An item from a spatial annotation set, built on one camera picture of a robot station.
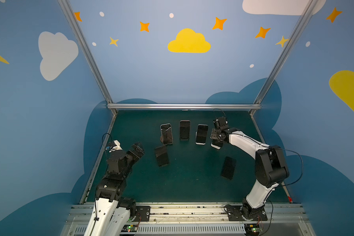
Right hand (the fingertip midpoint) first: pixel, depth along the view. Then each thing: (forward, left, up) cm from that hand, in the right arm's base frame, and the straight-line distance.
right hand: (220, 132), depth 97 cm
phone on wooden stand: (-3, +36, -3) cm, 36 cm away
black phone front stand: (-21, -5, -9) cm, 23 cm away
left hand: (-22, +46, +15) cm, 53 cm away
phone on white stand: (0, +13, -2) cm, 13 cm away
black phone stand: (-4, +1, -8) cm, 9 cm away
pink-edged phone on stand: (+7, +24, -8) cm, 26 cm away
